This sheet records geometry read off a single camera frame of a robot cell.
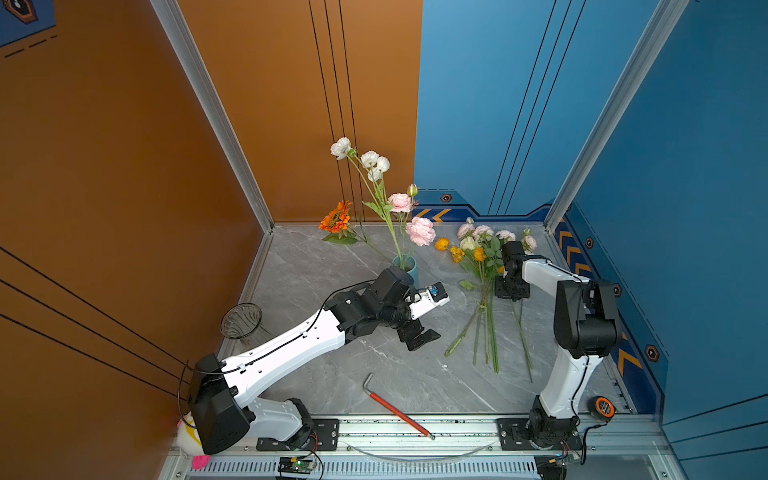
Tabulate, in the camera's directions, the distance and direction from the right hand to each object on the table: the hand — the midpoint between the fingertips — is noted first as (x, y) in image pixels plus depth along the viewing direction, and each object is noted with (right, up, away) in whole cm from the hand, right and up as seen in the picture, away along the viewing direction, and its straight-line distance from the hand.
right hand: (504, 293), depth 100 cm
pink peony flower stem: (-31, +19, -27) cm, 45 cm away
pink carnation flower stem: (-3, +21, +12) cm, 24 cm away
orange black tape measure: (+15, -25, -25) cm, 39 cm away
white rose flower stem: (+2, -13, -10) cm, 17 cm away
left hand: (-28, -1, -28) cm, 40 cm away
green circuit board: (-61, -37, -29) cm, 77 cm away
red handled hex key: (-31, -30, -25) cm, 50 cm away
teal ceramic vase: (-32, +10, -13) cm, 36 cm away
